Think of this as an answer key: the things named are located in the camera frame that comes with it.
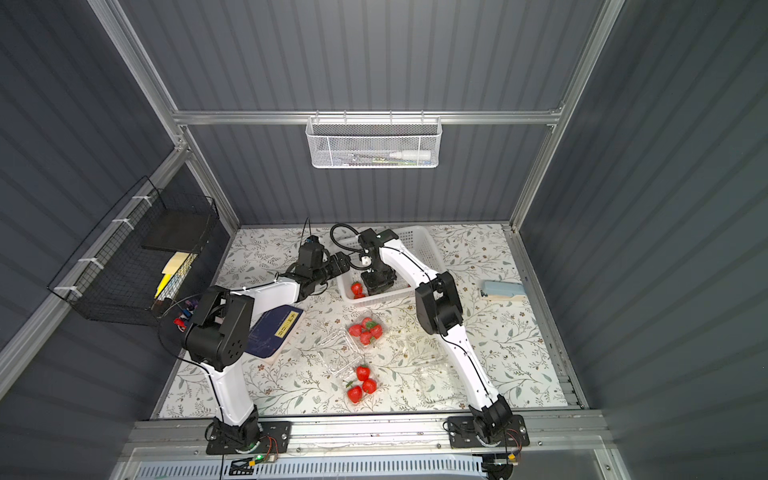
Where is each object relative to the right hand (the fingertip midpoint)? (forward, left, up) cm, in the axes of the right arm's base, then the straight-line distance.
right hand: (378, 290), depth 99 cm
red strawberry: (-15, +6, +1) cm, 16 cm away
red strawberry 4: (-17, +3, +1) cm, 18 cm away
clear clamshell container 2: (-10, +6, -1) cm, 12 cm away
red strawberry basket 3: (-32, +5, 0) cm, 33 cm away
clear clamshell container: (-28, +6, -2) cm, 29 cm away
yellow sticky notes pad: (-11, +50, +26) cm, 57 cm away
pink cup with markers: (-18, +51, +12) cm, 56 cm away
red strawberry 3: (-15, 0, +1) cm, 15 cm away
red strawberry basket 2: (-31, +1, 0) cm, 31 cm away
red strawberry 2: (-12, +2, +1) cm, 13 cm away
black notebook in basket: (+2, +55, +26) cm, 61 cm away
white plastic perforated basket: (+17, -15, +5) cm, 23 cm away
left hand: (+6, +10, +8) cm, 14 cm away
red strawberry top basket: (0, +7, 0) cm, 7 cm away
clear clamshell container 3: (-25, -15, -2) cm, 29 cm away
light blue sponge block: (0, -41, +1) cm, 41 cm away
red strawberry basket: (-27, +3, +1) cm, 27 cm away
